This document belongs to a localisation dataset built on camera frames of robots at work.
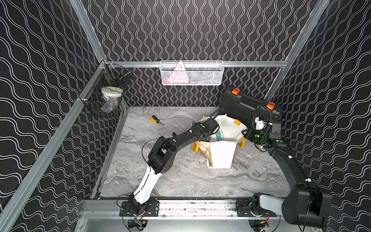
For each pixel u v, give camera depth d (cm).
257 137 70
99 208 76
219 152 78
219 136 101
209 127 74
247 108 91
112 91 80
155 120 113
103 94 83
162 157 55
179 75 91
